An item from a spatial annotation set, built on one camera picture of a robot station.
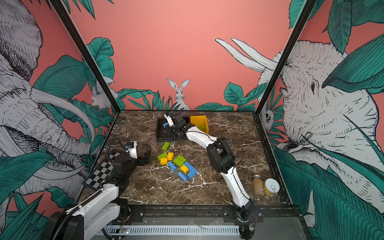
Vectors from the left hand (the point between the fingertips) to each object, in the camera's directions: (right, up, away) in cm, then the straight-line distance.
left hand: (143, 147), depth 85 cm
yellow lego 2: (+23, -14, +3) cm, 27 cm away
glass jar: (+64, -20, -5) cm, 67 cm away
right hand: (+10, +12, +9) cm, 18 cm away
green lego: (+9, -2, +15) cm, 18 cm away
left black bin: (+5, +5, +20) cm, 21 cm away
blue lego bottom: (+22, -17, +1) cm, 27 cm away
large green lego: (+20, -10, +7) cm, 23 cm away
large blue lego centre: (+28, -14, +3) cm, 32 cm away
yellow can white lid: (+71, -20, -6) cm, 74 cm away
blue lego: (+16, -12, +4) cm, 20 cm away
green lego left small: (+9, -7, +9) cm, 14 cm away
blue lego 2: (+11, +13, +8) cm, 19 cm away
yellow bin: (+34, +15, +25) cm, 45 cm away
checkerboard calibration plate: (-25, -16, -1) cm, 30 cm away
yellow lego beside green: (+14, -7, +8) cm, 17 cm away
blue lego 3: (+8, +8, +21) cm, 24 cm away
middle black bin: (+14, +4, +16) cm, 21 cm away
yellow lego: (+10, -10, +6) cm, 15 cm away
